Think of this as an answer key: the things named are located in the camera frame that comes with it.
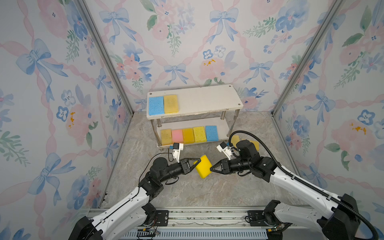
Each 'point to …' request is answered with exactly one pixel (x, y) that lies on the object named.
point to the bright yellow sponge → (203, 167)
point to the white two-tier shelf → (214, 105)
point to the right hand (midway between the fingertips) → (211, 169)
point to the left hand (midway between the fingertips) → (200, 160)
